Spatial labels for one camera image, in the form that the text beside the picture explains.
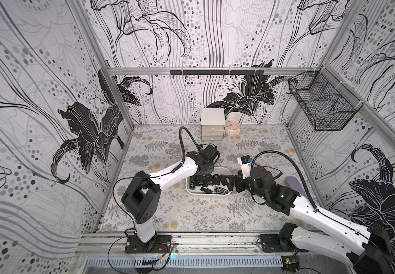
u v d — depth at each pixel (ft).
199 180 2.96
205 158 2.06
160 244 2.39
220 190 2.87
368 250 1.26
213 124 3.33
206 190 2.91
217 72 2.96
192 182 2.90
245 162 2.13
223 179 3.02
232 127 3.77
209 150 2.26
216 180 2.97
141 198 1.48
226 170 2.96
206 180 2.94
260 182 1.82
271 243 2.35
